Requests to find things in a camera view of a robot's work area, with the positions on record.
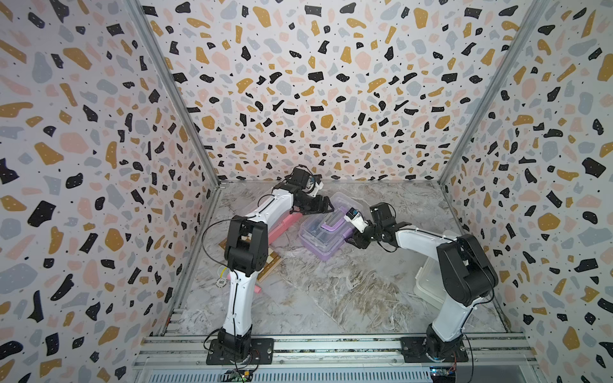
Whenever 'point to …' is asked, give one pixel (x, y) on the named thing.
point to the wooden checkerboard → (274, 259)
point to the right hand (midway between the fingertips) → (351, 234)
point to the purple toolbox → (324, 234)
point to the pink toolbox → (277, 230)
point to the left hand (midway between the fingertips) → (330, 210)
